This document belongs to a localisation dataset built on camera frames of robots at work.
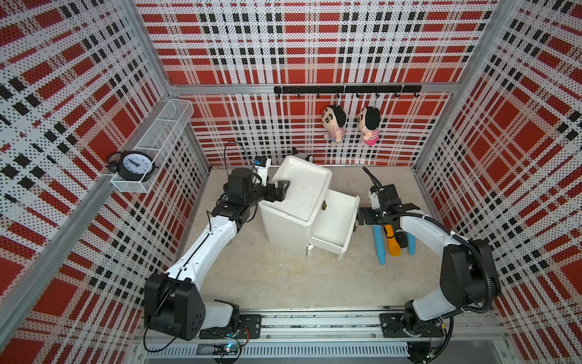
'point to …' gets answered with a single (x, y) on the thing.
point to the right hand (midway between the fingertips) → (370, 215)
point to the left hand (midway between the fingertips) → (280, 179)
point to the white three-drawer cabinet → (289, 224)
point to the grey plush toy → (310, 158)
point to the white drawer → (335, 224)
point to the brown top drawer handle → (323, 205)
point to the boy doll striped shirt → (333, 119)
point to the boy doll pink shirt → (369, 119)
